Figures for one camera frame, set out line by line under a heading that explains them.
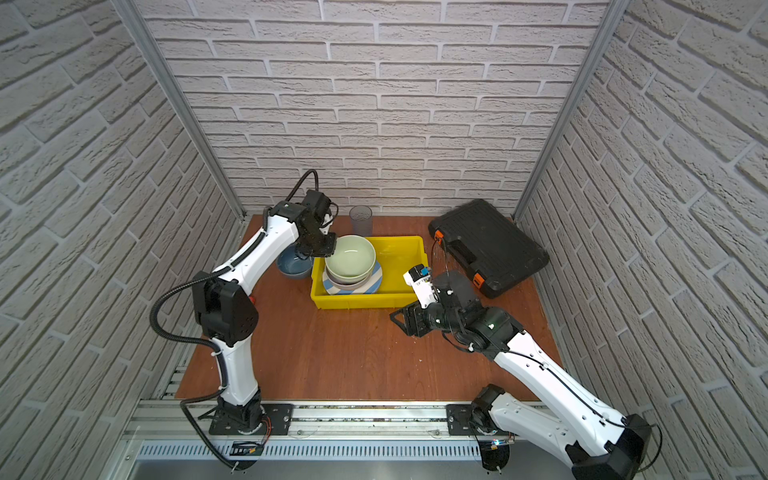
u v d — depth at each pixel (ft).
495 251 3.30
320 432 2.39
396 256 3.52
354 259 3.06
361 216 3.51
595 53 2.49
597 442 1.26
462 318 1.70
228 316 1.64
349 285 2.86
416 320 1.96
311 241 2.52
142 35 2.39
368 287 3.04
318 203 2.34
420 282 2.05
